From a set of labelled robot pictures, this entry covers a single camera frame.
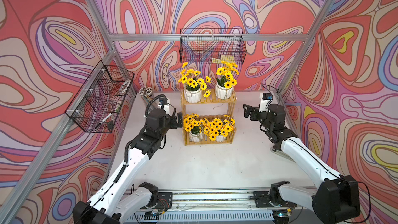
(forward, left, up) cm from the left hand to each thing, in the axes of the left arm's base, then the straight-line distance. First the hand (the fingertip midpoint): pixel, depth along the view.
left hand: (175, 112), depth 75 cm
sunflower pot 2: (-3, -22, -11) cm, 25 cm away
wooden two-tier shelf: (+9, -17, +1) cm, 19 cm away
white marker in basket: (-4, +35, -1) cm, 35 cm away
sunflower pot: (-2, -9, -9) cm, 13 cm away
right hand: (+6, -40, -4) cm, 40 cm away
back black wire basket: (+50, -12, +8) cm, 52 cm away
